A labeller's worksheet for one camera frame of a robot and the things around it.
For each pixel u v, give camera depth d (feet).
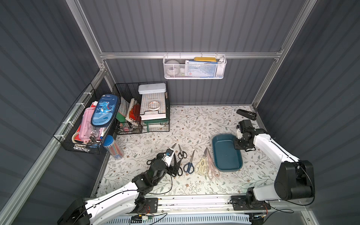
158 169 1.94
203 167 2.84
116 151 2.75
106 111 2.28
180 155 3.01
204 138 3.27
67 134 2.03
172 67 2.76
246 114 3.77
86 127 2.23
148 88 3.36
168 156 2.23
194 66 2.84
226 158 2.92
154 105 3.07
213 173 2.77
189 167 2.84
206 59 2.90
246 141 2.14
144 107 3.02
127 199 1.73
